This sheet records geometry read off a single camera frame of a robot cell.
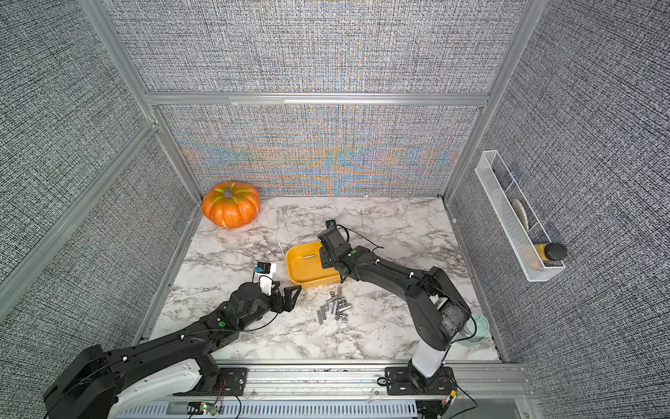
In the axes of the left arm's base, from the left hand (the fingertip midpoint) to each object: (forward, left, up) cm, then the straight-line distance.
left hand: (295, 284), depth 81 cm
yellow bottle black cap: (-5, -64, +23) cm, 68 cm away
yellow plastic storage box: (+11, -2, -10) cm, 15 cm away
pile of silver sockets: (-3, -13, -11) cm, 17 cm away
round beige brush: (+8, -63, +22) cm, 67 cm away
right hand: (+14, -11, +1) cm, 18 cm away
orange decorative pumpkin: (+34, +26, +1) cm, 43 cm away
